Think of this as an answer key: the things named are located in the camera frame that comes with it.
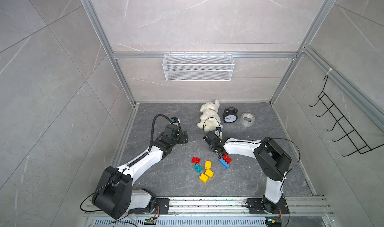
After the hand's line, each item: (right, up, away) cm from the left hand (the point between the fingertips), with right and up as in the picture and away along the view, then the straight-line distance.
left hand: (183, 131), depth 87 cm
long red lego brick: (+26, -17, +1) cm, 31 cm away
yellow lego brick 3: (+12, -25, -7) cm, 28 cm away
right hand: (+21, -10, +9) cm, 25 cm away
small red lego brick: (+7, -18, +1) cm, 20 cm away
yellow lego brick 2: (+15, -23, -5) cm, 28 cm away
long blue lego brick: (+24, -19, -1) cm, 30 cm away
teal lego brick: (+9, -22, -1) cm, 24 cm away
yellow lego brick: (+15, -20, -1) cm, 24 cm away
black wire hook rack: (+75, +3, -22) cm, 78 cm away
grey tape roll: (+46, +6, +23) cm, 52 cm away
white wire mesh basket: (+9, +42, +14) cm, 45 cm away
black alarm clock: (+31, +9, +15) cm, 36 cm away
